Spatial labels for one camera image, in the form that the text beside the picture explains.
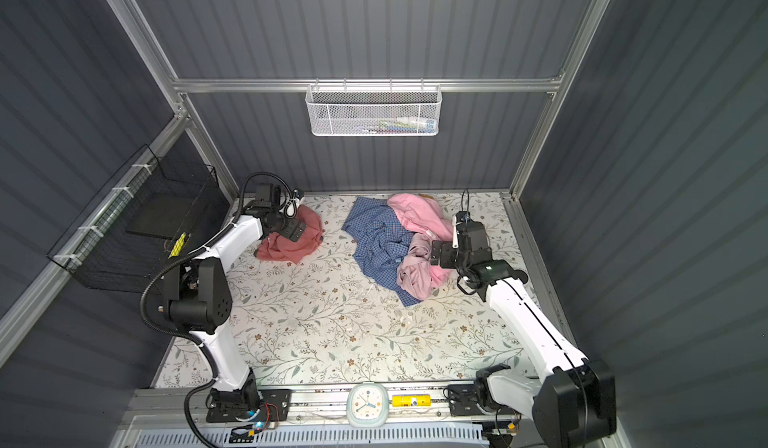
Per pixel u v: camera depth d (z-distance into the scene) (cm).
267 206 75
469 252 61
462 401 73
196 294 51
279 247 96
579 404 39
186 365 81
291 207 87
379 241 96
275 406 72
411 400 73
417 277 87
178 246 71
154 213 75
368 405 71
